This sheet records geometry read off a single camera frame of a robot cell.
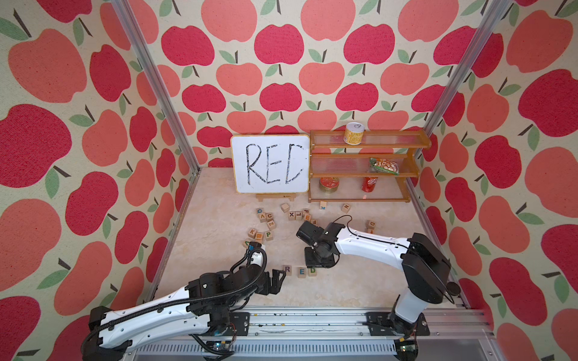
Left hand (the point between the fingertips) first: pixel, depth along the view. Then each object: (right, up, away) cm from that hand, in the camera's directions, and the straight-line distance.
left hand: (276, 281), depth 71 cm
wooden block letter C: (-5, +17, +28) cm, 33 cm away
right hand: (+12, -1, +13) cm, 18 cm away
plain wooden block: (+2, +21, +32) cm, 39 cm away
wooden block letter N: (+31, +21, +32) cm, 49 cm away
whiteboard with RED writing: (-5, +41, +28) cm, 50 cm away
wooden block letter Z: (-4, +14, +25) cm, 29 cm away
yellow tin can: (+30, +52, +17) cm, 63 cm away
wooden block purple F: (+12, +19, +31) cm, 38 cm away
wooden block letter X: (+5, +18, +28) cm, 34 cm away
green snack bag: (+46, +40, +24) cm, 66 cm away
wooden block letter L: (+9, +18, +28) cm, 34 cm away
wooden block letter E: (+9, -2, +12) cm, 15 cm away
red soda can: (+42, +32, +34) cm, 63 cm away
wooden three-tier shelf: (+44, +42, +47) cm, 77 cm away
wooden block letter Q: (-9, +20, +31) cm, 38 cm away
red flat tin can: (+24, +32, +37) cm, 54 cm away
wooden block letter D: (+13, -2, +13) cm, 19 cm away
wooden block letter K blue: (+20, +22, +34) cm, 45 cm away
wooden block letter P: (-4, +10, +23) cm, 25 cm away
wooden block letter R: (+4, -1, +13) cm, 14 cm away
